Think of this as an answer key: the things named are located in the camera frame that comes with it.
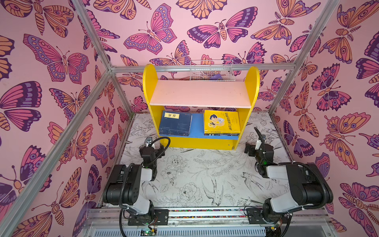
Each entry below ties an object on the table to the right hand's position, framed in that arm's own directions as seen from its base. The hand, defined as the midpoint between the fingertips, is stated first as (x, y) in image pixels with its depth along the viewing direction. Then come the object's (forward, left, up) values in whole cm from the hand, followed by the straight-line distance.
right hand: (255, 141), depth 93 cm
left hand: (-1, +65, 0) cm, 65 cm away
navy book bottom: (+5, +50, +12) cm, 51 cm away
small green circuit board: (-46, +61, -10) cm, 78 cm away
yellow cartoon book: (+5, +23, +13) cm, 27 cm away
